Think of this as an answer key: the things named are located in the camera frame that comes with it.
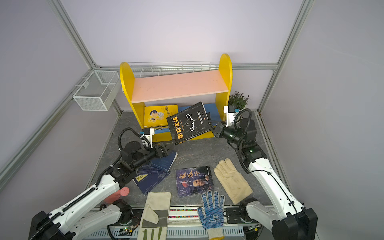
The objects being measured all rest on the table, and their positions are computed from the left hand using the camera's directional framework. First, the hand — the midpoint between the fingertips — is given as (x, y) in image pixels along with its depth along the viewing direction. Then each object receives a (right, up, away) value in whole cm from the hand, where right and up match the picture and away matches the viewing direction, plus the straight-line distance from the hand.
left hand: (171, 144), depth 72 cm
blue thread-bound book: (-9, -15, +16) cm, 23 cm away
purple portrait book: (-9, +6, +19) cm, 22 cm away
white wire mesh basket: (-54, +32, +27) cm, 68 cm away
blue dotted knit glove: (+21, -37, +1) cm, 43 cm away
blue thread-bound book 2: (-14, -21, +14) cm, 29 cm away
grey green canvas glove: (-8, -38, -1) cm, 39 cm away
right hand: (+17, +10, -5) cm, 21 cm away
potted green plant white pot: (+40, +25, +27) cm, 54 cm away
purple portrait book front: (+11, -23, +12) cm, 28 cm away
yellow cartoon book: (-13, +15, +19) cm, 27 cm away
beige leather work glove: (+34, -24, +12) cm, 43 cm away
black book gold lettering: (+9, +10, -1) cm, 14 cm away
